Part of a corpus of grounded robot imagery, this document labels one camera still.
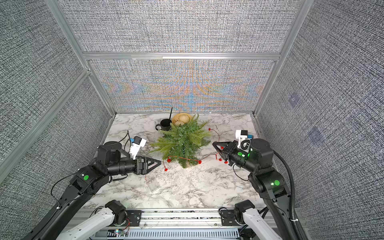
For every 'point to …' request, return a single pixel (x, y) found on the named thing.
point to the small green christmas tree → (182, 143)
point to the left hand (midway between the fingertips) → (159, 162)
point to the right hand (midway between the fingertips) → (213, 141)
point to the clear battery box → (153, 185)
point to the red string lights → (168, 159)
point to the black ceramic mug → (165, 124)
